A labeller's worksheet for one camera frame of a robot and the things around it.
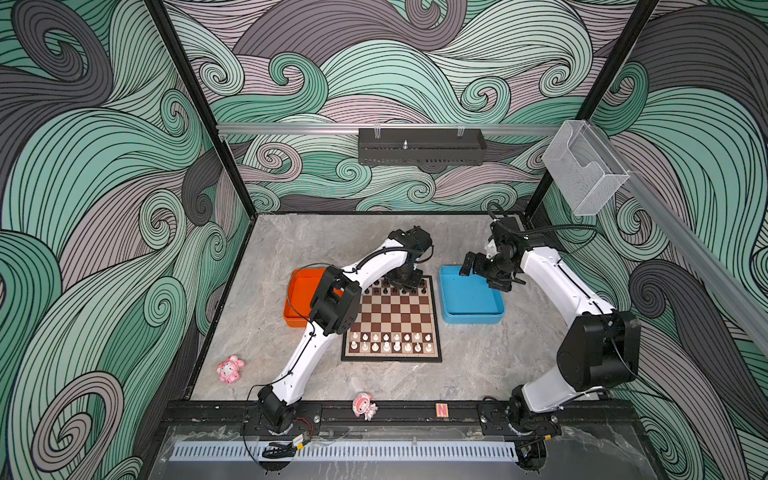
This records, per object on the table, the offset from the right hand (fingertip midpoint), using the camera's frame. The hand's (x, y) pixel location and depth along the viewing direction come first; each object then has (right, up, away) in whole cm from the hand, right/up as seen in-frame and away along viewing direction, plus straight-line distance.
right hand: (475, 276), depth 86 cm
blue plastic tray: (+1, -9, +9) cm, 13 cm away
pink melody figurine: (-33, -30, -13) cm, 46 cm away
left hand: (-19, -5, +9) cm, 21 cm away
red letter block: (-12, -32, -12) cm, 37 cm away
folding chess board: (-23, -15, +2) cm, 28 cm away
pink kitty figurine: (-69, -24, -8) cm, 73 cm away
